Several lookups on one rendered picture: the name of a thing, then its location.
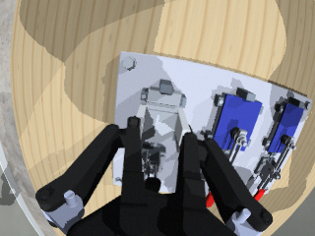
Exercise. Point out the light grey metal fixture plate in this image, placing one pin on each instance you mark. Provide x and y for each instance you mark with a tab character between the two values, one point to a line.
200	83

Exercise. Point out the blue rectangular block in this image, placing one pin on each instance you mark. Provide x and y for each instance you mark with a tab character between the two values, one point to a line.
235	112
287	123

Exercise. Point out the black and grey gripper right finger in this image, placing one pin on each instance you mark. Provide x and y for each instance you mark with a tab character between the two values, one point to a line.
239	211

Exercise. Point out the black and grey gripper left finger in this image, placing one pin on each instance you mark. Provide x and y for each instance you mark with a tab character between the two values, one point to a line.
62	201

